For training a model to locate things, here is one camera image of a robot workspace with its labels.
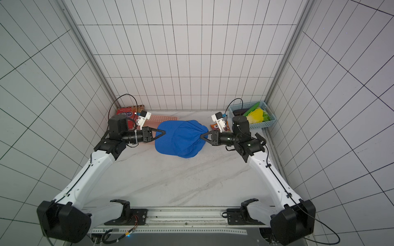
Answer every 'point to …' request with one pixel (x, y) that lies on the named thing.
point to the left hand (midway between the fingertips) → (162, 135)
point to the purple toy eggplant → (239, 112)
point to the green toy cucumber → (252, 108)
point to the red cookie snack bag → (132, 113)
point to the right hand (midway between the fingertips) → (196, 138)
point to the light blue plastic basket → (269, 116)
